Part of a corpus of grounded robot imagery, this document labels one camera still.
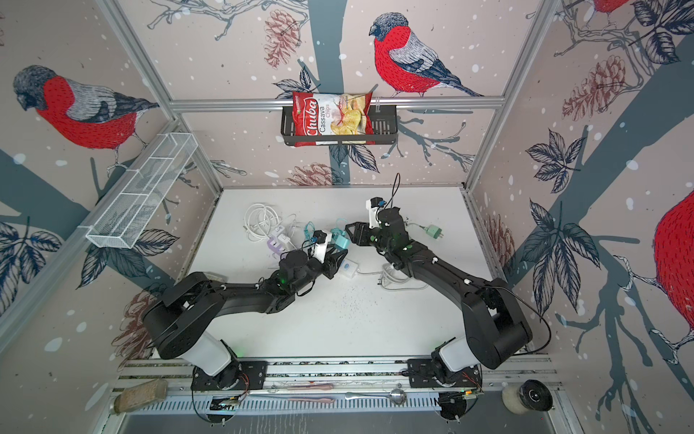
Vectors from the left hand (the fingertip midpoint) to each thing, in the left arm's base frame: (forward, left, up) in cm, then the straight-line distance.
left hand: (347, 245), depth 83 cm
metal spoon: (-38, -14, -13) cm, 42 cm away
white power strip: (-2, 0, -13) cm, 13 cm away
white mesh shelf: (-1, +60, +15) cm, 62 cm away
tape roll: (-39, -43, -4) cm, 58 cm away
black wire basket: (+40, -13, +18) cm, 45 cm away
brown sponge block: (-38, +52, -11) cm, 65 cm away
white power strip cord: (+21, +37, -15) cm, 45 cm away
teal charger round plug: (+2, +2, +2) cm, 3 cm away
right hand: (+5, -1, +3) cm, 6 cm away
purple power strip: (+7, +27, -13) cm, 31 cm away
